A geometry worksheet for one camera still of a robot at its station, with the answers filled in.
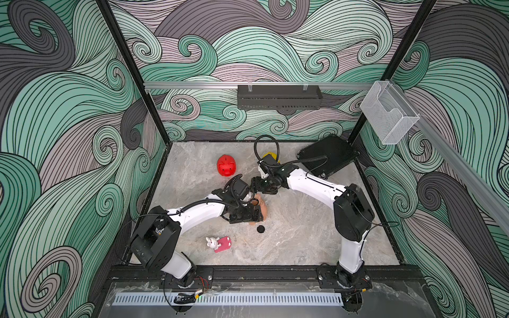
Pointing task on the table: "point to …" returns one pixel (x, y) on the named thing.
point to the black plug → (260, 229)
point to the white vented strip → (181, 298)
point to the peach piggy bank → (258, 201)
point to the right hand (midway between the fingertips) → (253, 191)
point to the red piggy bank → (226, 165)
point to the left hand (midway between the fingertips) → (254, 217)
